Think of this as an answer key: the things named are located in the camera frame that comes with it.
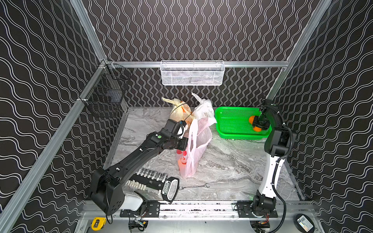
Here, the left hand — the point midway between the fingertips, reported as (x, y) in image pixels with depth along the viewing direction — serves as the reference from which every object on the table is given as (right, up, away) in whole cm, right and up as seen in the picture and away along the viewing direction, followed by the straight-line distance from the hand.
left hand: (191, 144), depth 78 cm
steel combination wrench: (-6, -25, +4) cm, 26 cm away
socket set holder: (-25, -20, +6) cm, 33 cm away
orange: (+45, +14, +29) cm, 55 cm away
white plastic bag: (+9, +21, +22) cm, 32 cm away
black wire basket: (-56, +29, +17) cm, 65 cm away
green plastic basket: (+32, +11, +32) cm, 47 cm away
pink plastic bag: (+5, +4, +8) cm, 10 cm away
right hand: (+49, +9, +25) cm, 55 cm away
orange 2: (+46, +7, +23) cm, 52 cm away
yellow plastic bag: (-7, +20, +20) cm, 29 cm away
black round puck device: (+54, -37, -8) cm, 66 cm away
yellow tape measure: (-45, -37, -8) cm, 59 cm away
